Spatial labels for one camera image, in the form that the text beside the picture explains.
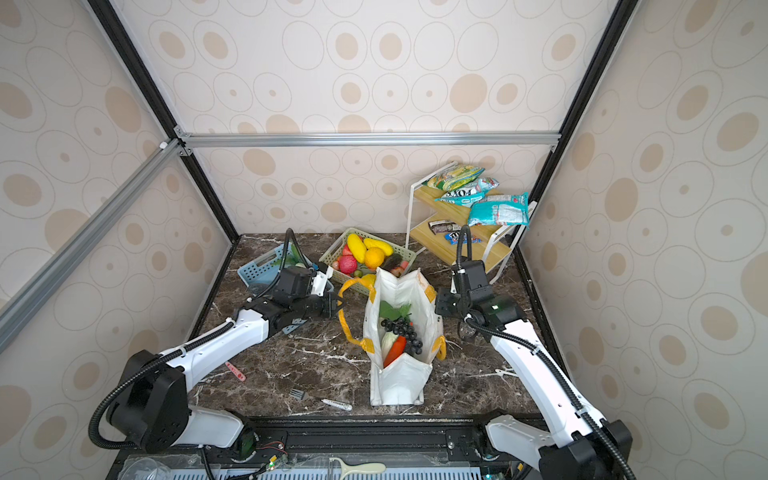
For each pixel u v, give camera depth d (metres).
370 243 1.06
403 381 0.76
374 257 1.02
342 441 0.75
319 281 0.77
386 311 0.87
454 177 0.81
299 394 0.81
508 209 0.75
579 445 0.37
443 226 0.99
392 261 1.05
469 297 0.56
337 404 0.80
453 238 0.97
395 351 0.82
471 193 0.78
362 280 1.03
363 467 0.71
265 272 1.06
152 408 0.42
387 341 0.85
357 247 1.06
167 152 0.85
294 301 0.66
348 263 1.05
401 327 0.85
